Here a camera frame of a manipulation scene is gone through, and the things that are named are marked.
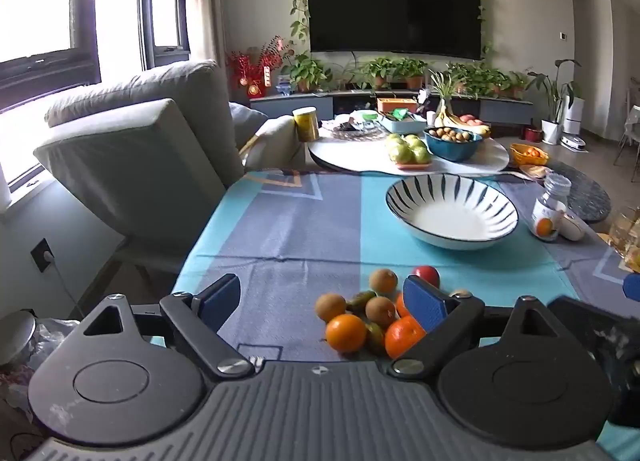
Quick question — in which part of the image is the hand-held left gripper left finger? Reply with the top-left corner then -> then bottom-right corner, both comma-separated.
76,273 -> 254,382

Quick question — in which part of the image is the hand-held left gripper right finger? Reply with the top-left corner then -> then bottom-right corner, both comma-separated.
391,275 -> 566,382

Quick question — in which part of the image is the small red apple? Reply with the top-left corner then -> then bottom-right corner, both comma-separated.
412,266 -> 441,290

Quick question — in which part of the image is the large orange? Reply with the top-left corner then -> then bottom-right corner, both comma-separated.
384,316 -> 427,361
325,313 -> 368,353

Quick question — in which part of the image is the brown kiwi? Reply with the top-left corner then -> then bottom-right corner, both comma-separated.
370,268 -> 399,294
365,296 -> 397,328

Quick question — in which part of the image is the green jujube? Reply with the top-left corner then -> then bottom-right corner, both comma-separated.
346,291 -> 377,313
366,322 -> 386,356

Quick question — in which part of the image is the white bowl with blue stripes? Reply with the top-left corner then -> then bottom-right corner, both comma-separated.
385,174 -> 520,251

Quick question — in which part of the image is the small yellow lemon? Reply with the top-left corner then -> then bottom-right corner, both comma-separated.
315,293 -> 347,322

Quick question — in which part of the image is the clear glass cup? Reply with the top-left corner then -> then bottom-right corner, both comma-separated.
607,208 -> 640,273

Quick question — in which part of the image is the white round gadget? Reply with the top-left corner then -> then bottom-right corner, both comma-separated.
557,213 -> 586,242

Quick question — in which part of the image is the blue patterned tablecloth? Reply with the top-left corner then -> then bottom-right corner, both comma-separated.
150,168 -> 640,461

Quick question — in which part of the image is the dark marble round table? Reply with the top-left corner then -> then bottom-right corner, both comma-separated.
500,156 -> 613,224

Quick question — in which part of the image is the clear jar with white lid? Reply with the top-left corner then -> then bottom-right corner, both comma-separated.
531,173 -> 572,243

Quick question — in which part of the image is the pack of green apples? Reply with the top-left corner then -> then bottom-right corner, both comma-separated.
385,133 -> 433,170

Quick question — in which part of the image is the dark blue bowl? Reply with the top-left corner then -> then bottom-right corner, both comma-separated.
424,127 -> 483,162

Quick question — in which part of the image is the grey chair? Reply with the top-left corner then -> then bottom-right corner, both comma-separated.
614,91 -> 640,168

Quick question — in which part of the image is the white round table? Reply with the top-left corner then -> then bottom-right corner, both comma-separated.
306,133 -> 511,176

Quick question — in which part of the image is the beige pillow with orange piping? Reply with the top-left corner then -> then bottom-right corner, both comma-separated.
240,116 -> 306,172

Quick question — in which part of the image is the grey sofa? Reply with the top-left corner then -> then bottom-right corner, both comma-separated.
32,60 -> 306,287

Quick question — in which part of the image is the clear plastic bag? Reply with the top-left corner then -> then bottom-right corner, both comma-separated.
30,318 -> 81,358

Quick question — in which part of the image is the orange basket of tangerines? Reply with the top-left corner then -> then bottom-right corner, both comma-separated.
509,143 -> 549,168

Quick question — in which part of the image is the pile of brown longans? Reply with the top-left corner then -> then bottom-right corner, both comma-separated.
427,127 -> 476,144

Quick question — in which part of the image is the light blue snack basket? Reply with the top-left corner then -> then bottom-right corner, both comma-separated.
377,111 -> 426,134

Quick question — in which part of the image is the grey pillow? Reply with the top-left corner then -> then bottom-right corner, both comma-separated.
227,102 -> 271,152

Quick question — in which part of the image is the white air purifier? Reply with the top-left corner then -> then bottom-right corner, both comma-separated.
562,97 -> 585,134

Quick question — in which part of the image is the bunch of yellow bananas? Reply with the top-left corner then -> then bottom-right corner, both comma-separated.
434,111 -> 492,136

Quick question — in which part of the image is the glass plate with snacks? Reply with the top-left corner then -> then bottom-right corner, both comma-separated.
330,121 -> 383,140

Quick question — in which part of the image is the yellow tin can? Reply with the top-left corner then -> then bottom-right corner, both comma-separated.
292,107 -> 320,142

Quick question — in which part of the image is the orange box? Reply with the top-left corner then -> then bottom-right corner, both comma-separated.
376,97 -> 418,114

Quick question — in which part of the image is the tall plant in white pot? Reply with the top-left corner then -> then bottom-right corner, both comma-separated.
525,59 -> 583,145

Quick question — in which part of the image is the grey round lid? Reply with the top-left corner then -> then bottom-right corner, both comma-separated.
0,310 -> 39,367

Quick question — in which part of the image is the spider plant in glass vase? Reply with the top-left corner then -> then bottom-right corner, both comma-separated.
427,70 -> 468,116

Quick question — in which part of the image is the grey television cabinet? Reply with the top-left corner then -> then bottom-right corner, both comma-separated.
248,88 -> 535,130

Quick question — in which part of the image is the wide potted pothos plant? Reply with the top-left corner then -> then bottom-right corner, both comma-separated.
447,62 -> 508,96

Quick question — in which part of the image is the small potted plant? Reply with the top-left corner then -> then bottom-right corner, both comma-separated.
505,71 -> 530,99

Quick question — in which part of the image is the red berry branch decoration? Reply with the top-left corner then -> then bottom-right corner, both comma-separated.
226,36 -> 296,99

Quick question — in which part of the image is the beige curtain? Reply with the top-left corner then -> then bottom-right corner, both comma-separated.
185,0 -> 231,72

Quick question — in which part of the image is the green ivy vine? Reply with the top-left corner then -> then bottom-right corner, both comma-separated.
289,0 -> 493,59

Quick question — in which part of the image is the narrow black framed window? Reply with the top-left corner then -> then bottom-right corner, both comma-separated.
137,0 -> 193,72

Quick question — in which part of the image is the large black framed window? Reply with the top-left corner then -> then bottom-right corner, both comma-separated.
0,0 -> 103,112

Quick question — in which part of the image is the white power cable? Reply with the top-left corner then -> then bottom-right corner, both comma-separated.
46,252 -> 85,319

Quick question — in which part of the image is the black wall socket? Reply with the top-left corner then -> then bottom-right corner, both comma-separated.
31,238 -> 53,274

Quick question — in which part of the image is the black wall television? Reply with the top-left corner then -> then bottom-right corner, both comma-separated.
306,0 -> 482,60

